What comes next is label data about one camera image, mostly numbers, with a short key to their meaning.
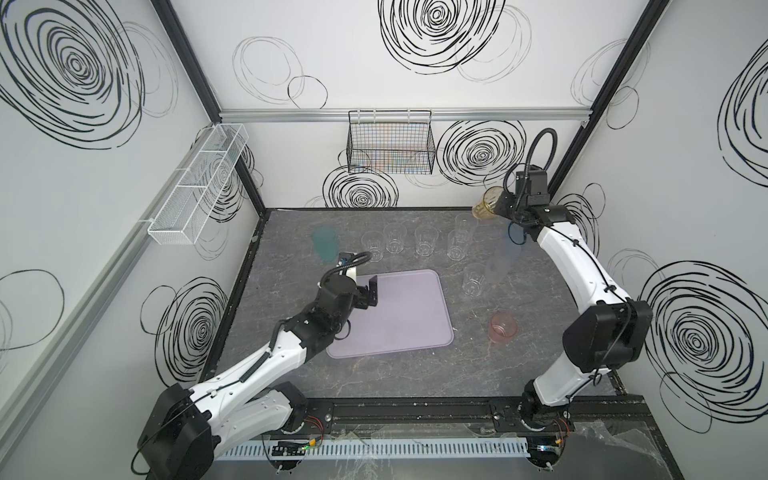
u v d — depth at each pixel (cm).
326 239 110
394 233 107
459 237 108
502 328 88
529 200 63
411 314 90
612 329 44
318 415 74
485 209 82
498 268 99
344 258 67
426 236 105
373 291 72
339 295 57
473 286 98
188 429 38
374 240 106
